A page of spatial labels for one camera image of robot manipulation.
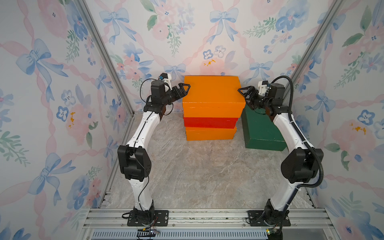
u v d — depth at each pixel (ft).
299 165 1.60
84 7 2.26
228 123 2.96
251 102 2.44
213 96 2.55
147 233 2.40
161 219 2.44
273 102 2.15
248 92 2.43
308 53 2.80
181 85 2.37
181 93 2.37
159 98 2.13
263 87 2.51
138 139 1.70
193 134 3.20
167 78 2.40
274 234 2.39
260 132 3.12
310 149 1.57
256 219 2.28
